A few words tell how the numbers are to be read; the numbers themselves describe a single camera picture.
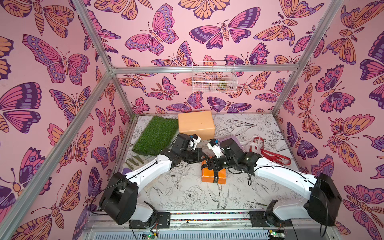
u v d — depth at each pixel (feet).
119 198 1.40
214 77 3.13
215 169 2.21
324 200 1.31
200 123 3.24
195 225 2.39
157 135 3.42
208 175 2.65
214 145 2.30
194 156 2.37
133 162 3.09
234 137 3.28
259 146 3.28
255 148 3.26
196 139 2.54
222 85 3.10
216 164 2.23
